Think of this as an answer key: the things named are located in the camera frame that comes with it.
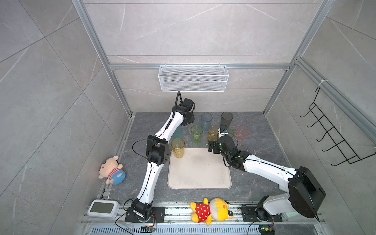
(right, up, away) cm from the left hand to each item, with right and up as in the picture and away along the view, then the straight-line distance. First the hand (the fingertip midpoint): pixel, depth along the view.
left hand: (193, 118), depth 99 cm
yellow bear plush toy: (+11, -45, -31) cm, 56 cm away
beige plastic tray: (+3, -32, -11) cm, 34 cm away
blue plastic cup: (+9, -1, -2) cm, 9 cm away
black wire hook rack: (+64, -17, -41) cm, 78 cm away
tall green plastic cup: (+3, -9, +15) cm, 18 cm away
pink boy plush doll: (-48, -30, -16) cm, 59 cm away
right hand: (+14, -14, -13) cm, 24 cm away
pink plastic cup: (+36, -10, +6) cm, 38 cm away
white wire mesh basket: (0, +28, +1) cm, 28 cm away
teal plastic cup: (-11, -11, +2) cm, 15 cm away
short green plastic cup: (+26, -10, -2) cm, 28 cm away
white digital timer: (-43, -46, -28) cm, 69 cm away
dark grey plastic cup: (+23, -1, +2) cm, 23 cm away
